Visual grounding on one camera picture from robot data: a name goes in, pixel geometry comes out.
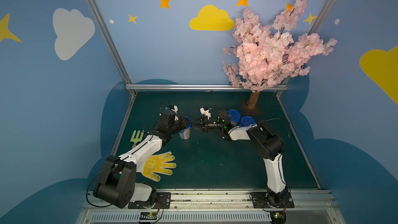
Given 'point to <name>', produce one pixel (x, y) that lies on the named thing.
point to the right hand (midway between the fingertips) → (192, 124)
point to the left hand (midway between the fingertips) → (189, 119)
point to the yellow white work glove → (155, 164)
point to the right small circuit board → (278, 217)
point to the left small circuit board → (148, 216)
